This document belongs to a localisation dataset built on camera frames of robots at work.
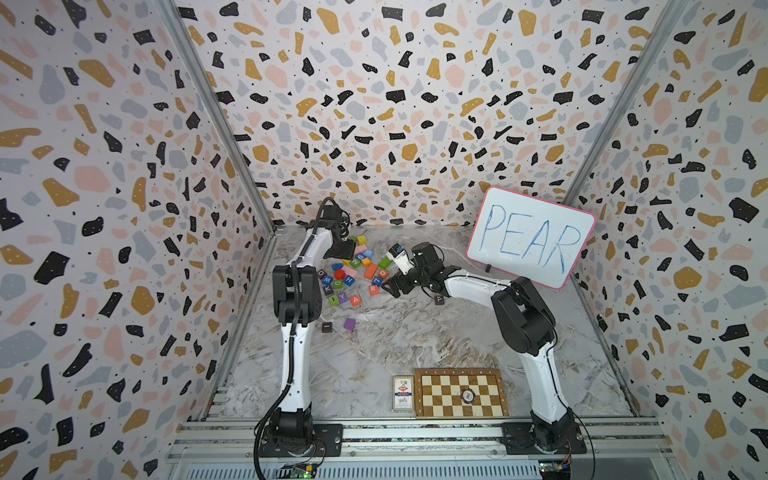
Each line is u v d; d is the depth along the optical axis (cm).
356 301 100
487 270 109
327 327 93
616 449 73
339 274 106
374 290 103
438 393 79
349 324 95
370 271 108
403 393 80
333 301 98
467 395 78
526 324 57
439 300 100
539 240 98
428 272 80
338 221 96
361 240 117
